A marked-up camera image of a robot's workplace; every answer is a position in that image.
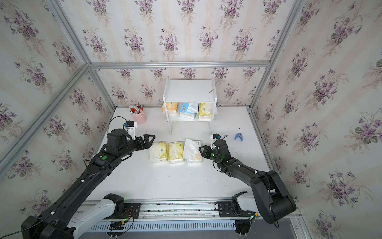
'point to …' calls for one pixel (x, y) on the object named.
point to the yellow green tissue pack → (157, 152)
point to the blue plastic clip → (238, 135)
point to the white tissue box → (192, 151)
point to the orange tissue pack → (171, 107)
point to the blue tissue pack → (189, 109)
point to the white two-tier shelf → (190, 90)
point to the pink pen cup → (140, 118)
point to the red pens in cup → (137, 109)
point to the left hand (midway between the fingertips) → (150, 138)
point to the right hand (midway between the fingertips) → (202, 149)
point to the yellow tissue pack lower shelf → (205, 110)
